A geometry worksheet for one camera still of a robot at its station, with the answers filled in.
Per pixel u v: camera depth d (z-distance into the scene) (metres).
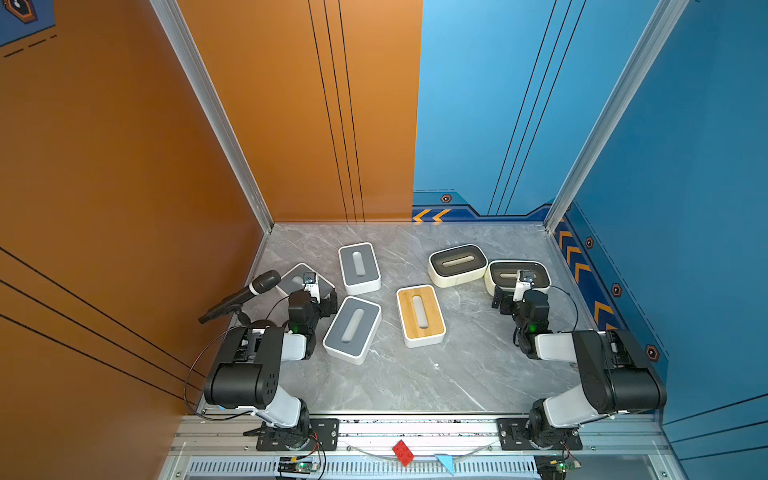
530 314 0.72
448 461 0.68
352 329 0.91
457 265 1.01
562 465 0.69
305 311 0.72
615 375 0.46
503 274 0.97
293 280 0.97
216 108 0.86
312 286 0.82
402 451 0.70
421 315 0.93
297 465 0.71
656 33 0.73
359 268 1.04
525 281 0.80
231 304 0.73
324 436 0.74
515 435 0.72
